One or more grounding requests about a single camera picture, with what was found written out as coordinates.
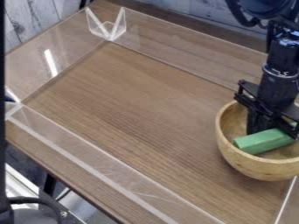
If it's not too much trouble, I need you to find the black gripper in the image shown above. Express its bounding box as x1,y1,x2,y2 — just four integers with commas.
234,64,299,140

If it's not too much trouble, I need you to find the clear acrylic front wall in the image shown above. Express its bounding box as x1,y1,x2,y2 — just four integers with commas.
6,104,225,224

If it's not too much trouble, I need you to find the black table leg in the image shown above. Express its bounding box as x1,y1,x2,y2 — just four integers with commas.
43,174,58,197

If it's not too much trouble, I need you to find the clear acrylic corner bracket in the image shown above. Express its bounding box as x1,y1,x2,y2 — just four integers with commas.
86,7,127,41

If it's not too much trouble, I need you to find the green rectangular block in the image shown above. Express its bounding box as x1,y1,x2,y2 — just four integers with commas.
233,129,296,155

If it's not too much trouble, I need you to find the black cable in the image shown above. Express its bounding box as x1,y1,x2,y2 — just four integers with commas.
6,195,63,224

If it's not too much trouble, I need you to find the brown wooden bowl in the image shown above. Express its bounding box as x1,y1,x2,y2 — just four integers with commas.
216,101,299,181

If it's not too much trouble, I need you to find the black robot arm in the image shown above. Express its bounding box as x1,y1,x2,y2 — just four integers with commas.
226,0,299,139

